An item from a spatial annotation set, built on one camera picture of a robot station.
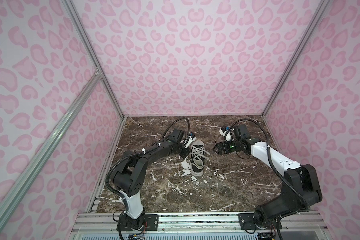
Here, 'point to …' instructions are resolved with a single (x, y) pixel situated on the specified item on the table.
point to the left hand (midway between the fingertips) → (190, 148)
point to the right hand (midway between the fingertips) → (220, 145)
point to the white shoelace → (198, 153)
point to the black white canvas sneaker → (197, 170)
